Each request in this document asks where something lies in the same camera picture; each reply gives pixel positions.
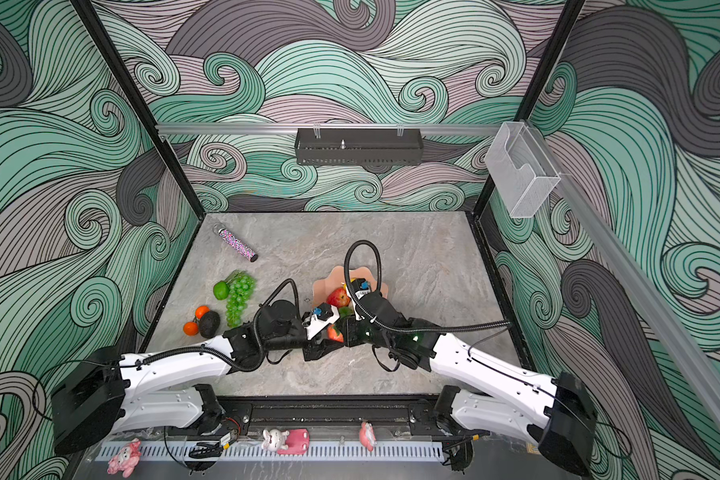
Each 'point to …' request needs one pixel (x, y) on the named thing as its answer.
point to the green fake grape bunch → (241, 287)
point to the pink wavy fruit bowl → (338, 276)
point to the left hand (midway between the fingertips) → (341, 332)
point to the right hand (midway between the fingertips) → (336, 326)
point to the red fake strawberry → (335, 334)
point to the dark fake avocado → (209, 324)
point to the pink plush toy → (125, 459)
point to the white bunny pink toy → (291, 442)
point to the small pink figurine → (367, 435)
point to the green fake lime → (221, 290)
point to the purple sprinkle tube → (235, 244)
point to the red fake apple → (338, 297)
